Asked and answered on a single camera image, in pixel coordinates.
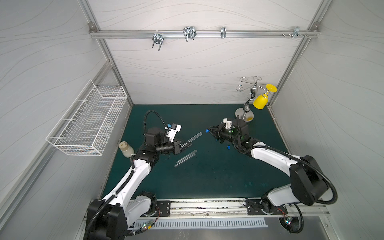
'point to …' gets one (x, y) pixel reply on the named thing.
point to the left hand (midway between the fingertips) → (188, 145)
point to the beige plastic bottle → (127, 151)
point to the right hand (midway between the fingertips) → (206, 127)
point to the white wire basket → (89, 124)
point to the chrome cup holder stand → (244, 113)
